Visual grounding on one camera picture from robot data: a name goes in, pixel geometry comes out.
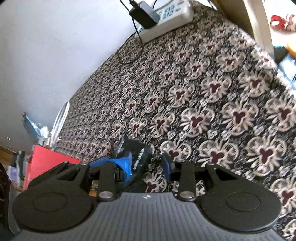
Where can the crumpled white tissue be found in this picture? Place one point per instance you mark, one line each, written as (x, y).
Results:
(45, 135)

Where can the white power strip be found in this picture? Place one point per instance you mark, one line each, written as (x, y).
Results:
(166, 20)

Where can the red cardboard box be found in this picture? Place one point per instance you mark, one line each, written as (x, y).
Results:
(44, 160)

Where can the red ribbon bow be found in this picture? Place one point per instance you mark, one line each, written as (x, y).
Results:
(277, 20)

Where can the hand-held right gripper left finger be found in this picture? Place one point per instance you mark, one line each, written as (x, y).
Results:
(124, 162)

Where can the dark green object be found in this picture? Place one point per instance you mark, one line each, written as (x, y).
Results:
(279, 52)

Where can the clear blue plastic pouch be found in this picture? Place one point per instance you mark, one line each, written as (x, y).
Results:
(289, 67)

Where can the gold paper gift bag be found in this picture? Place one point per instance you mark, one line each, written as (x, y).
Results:
(252, 20)

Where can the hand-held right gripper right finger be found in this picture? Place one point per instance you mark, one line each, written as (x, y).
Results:
(166, 164)

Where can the small black packet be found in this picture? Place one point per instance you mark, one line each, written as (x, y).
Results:
(138, 153)

